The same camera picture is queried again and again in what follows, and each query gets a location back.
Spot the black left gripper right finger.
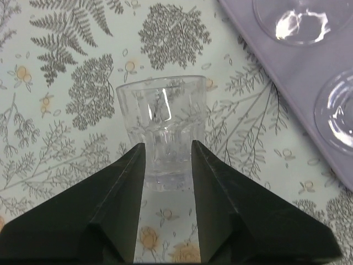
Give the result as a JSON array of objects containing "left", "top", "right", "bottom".
[{"left": 191, "top": 140, "right": 342, "bottom": 262}]

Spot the tall clear champagne flute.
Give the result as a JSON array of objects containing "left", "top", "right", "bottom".
[{"left": 253, "top": 0, "right": 352, "bottom": 46}]

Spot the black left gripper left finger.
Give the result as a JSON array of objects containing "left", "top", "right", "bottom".
[{"left": 1, "top": 143, "right": 145, "bottom": 262}]

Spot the small clear glass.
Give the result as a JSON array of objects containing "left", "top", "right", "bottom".
[{"left": 116, "top": 75, "right": 207, "bottom": 192}]

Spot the floral patterned table mat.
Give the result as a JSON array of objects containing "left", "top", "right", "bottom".
[{"left": 1, "top": 1, "right": 352, "bottom": 264}]

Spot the clear faceted tumbler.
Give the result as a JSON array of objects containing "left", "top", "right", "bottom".
[{"left": 314, "top": 68, "right": 352, "bottom": 156}]

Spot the lavender plastic tray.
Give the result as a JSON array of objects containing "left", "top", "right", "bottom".
[{"left": 221, "top": 1, "right": 352, "bottom": 188}]

